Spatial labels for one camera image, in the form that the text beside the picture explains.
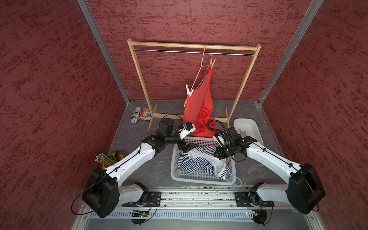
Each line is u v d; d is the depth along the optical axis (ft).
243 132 3.30
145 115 3.61
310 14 2.42
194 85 2.19
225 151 2.34
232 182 2.33
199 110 2.33
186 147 2.24
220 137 2.54
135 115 3.51
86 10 2.34
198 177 2.66
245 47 2.04
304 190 1.34
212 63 2.73
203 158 2.71
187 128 2.11
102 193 1.30
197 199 2.49
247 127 3.42
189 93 2.11
